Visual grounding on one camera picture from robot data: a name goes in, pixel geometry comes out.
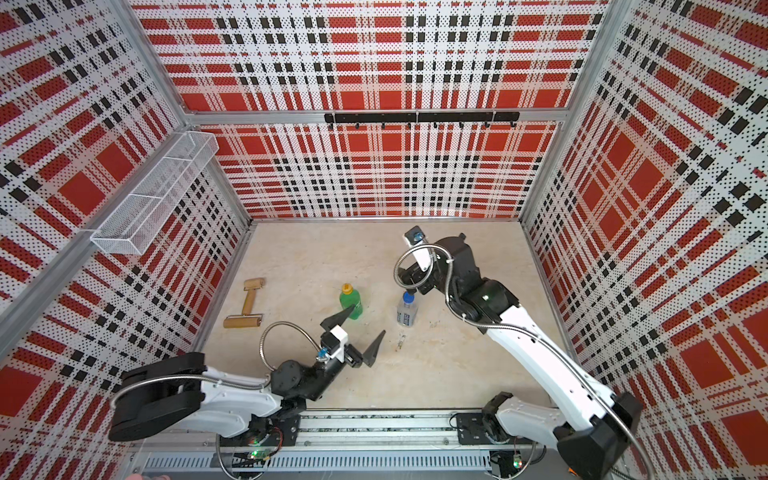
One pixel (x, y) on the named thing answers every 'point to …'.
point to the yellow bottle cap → (347, 288)
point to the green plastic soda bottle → (347, 300)
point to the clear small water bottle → (407, 313)
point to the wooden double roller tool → (246, 319)
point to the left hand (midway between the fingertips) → (372, 315)
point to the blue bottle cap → (408, 297)
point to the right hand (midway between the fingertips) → (422, 257)
